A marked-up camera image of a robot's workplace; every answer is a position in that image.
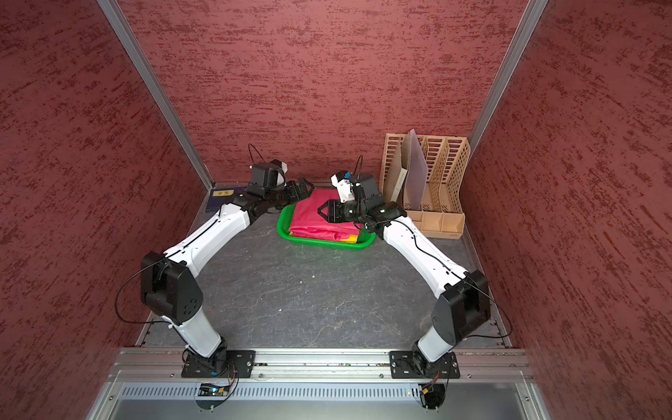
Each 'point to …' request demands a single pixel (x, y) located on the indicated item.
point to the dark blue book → (219, 197)
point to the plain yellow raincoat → (353, 239)
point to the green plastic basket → (367, 238)
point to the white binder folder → (401, 176)
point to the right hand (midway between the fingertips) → (324, 215)
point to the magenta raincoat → (307, 223)
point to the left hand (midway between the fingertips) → (304, 195)
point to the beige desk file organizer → (447, 162)
